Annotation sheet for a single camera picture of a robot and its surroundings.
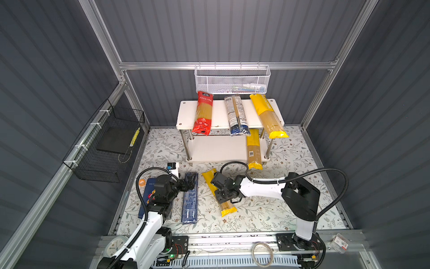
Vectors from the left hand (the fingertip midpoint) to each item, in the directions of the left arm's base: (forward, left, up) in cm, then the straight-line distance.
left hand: (189, 175), depth 83 cm
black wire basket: (+2, +36, +16) cm, 40 cm away
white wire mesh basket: (+75, -26, +10) cm, 80 cm away
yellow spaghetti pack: (+18, -36, -3) cm, 40 cm away
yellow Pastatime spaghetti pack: (-14, -19, -9) cm, 25 cm away
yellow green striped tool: (+7, +24, +16) cm, 30 cm away
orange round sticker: (+2, +28, -12) cm, 31 cm away
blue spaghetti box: (-11, -1, -9) cm, 15 cm away
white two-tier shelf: (+27, -45, -6) cm, 53 cm away
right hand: (-6, -16, -11) cm, 20 cm away
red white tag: (-28, -68, -10) cm, 74 cm away
